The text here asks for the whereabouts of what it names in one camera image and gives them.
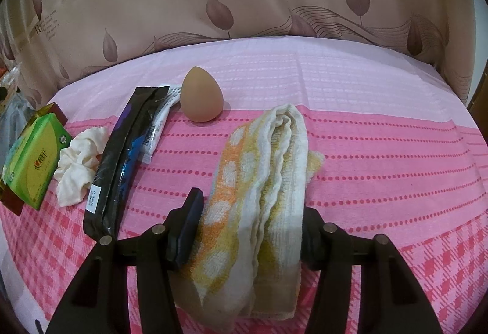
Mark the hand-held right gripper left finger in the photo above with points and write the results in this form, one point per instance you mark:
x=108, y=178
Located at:
x=188, y=227

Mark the brown makeup sponge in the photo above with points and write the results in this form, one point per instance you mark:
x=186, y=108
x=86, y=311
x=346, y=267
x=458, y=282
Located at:
x=202, y=95

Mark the white packet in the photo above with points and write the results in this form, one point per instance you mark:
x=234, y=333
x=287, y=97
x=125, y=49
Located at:
x=162, y=116

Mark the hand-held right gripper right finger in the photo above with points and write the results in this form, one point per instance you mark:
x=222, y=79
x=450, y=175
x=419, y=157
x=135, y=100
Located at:
x=310, y=238

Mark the cream scrunchie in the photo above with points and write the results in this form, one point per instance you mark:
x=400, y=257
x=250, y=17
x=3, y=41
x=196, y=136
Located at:
x=76, y=166

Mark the grey plastic bag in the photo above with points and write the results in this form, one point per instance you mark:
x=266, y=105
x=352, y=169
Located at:
x=9, y=120

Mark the black packet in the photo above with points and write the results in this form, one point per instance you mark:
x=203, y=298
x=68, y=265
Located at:
x=118, y=166

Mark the gold and red tin box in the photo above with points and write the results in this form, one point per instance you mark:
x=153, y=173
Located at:
x=53, y=109

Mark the yellow orange checked towel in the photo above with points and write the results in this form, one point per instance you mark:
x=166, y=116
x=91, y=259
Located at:
x=259, y=185

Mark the brown wooden furniture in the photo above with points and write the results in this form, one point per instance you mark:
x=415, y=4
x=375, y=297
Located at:
x=481, y=116

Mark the green tissue box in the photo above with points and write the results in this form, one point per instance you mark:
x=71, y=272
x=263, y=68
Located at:
x=34, y=162

